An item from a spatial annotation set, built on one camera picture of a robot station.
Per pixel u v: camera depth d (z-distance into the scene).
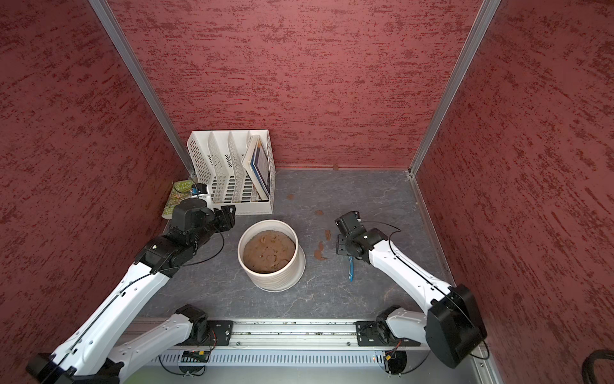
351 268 0.87
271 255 0.79
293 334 0.76
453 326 0.39
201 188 0.61
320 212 1.06
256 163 0.91
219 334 0.74
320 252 0.93
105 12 0.71
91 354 0.38
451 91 0.90
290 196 1.12
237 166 1.14
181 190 1.07
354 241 0.59
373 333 0.74
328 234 0.97
